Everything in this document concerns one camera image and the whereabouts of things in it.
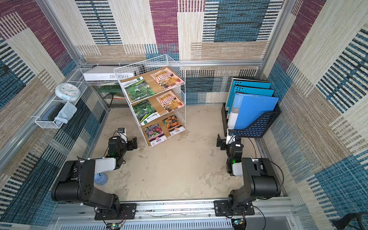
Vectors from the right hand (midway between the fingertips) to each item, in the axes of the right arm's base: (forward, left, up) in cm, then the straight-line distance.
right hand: (228, 132), depth 91 cm
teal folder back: (+23, -24, +18) cm, 38 cm away
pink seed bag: (+13, +36, +15) cm, 41 cm away
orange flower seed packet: (+13, +35, -8) cm, 39 cm away
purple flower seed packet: (+6, +48, -9) cm, 49 cm away
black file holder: (+3, -20, 0) cm, 20 cm away
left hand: (0, +64, -4) cm, 64 cm away
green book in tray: (+25, +74, +16) cm, 79 cm away
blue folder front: (+9, -10, +12) cm, 18 cm away
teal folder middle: (+19, -12, +18) cm, 29 cm away
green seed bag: (+5, +49, +15) cm, 52 cm away
